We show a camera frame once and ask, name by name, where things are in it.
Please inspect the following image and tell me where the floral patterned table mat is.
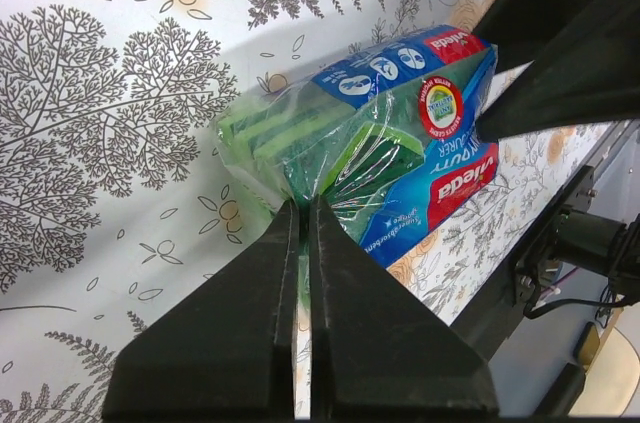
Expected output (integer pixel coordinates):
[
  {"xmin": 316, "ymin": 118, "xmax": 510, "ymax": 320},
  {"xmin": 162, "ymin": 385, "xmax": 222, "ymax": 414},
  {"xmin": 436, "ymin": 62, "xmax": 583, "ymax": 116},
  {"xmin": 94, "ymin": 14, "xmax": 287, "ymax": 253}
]
[{"xmin": 0, "ymin": 0, "xmax": 616, "ymax": 423}]

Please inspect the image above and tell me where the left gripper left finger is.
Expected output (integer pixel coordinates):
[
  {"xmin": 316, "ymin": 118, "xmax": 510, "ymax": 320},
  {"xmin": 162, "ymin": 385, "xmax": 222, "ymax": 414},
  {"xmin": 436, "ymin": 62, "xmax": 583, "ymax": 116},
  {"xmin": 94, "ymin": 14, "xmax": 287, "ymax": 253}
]
[{"xmin": 102, "ymin": 201, "xmax": 299, "ymax": 418}]

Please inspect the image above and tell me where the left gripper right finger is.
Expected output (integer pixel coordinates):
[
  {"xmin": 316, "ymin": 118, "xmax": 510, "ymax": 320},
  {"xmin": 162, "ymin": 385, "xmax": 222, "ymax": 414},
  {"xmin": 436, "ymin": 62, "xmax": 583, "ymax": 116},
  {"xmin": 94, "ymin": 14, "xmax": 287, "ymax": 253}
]
[{"xmin": 308, "ymin": 197, "xmax": 499, "ymax": 418}]

